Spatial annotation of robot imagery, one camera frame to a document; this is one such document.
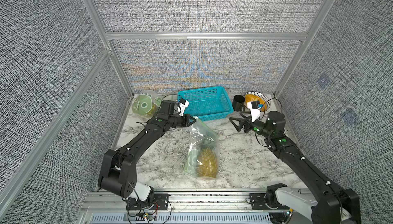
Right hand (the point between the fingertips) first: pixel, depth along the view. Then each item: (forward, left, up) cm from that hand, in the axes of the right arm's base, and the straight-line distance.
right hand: (236, 112), depth 75 cm
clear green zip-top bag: (-6, +18, -10) cm, 22 cm away
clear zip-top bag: (+19, +52, -17) cm, 58 cm away
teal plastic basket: (+28, +11, -27) cm, 41 cm away
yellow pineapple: (-19, +15, -15) cm, 28 cm away
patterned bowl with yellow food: (+34, -25, -25) cm, 49 cm away
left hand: (+1, +19, -7) cm, 20 cm away
